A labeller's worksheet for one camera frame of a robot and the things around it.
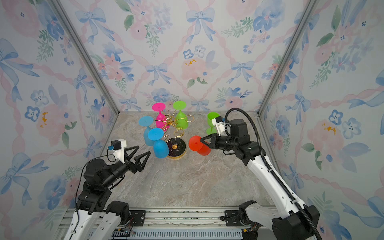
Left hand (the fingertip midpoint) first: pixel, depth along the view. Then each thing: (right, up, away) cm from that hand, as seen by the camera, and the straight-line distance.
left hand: (144, 149), depth 66 cm
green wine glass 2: (+34, +18, +38) cm, 54 cm away
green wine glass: (+15, +14, +21) cm, 29 cm away
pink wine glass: (+4, +21, +16) cm, 27 cm away
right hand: (+26, +4, +4) cm, 26 cm away
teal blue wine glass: (-2, +13, +10) cm, 16 cm away
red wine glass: (+23, +1, +4) cm, 24 cm away
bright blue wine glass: (+5, -1, +11) cm, 12 cm away
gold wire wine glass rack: (+11, -2, +32) cm, 34 cm away
